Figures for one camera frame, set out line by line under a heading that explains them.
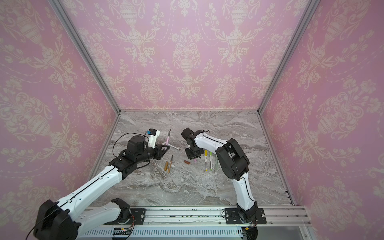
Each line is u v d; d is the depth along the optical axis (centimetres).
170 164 92
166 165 92
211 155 95
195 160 92
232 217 73
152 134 70
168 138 103
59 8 70
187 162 92
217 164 92
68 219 40
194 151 83
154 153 69
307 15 71
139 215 75
